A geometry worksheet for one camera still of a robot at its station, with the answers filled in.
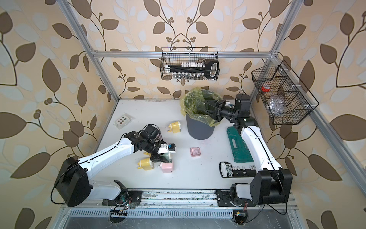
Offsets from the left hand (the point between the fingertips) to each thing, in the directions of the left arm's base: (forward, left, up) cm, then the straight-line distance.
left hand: (166, 152), depth 79 cm
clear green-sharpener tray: (+23, -20, +12) cm, 33 cm away
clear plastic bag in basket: (+14, -56, +24) cm, 63 cm away
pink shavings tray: (+5, -17, -11) cm, 21 cm away
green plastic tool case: (+2, -45, -5) cm, 45 cm away
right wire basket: (+18, -63, +24) cm, 70 cm away
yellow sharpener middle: (+3, +12, -10) cm, 16 cm away
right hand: (+15, -20, +23) cm, 34 cm away
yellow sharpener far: (+20, -3, -5) cm, 21 cm away
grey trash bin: (+20, -20, -8) cm, 30 cm away
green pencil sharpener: (-5, 0, +4) cm, 6 cm away
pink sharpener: (-7, 0, -5) cm, 9 cm away
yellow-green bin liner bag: (+23, -14, +15) cm, 31 cm away
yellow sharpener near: (-5, +12, -5) cm, 14 cm away
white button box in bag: (+28, +36, -9) cm, 47 cm away
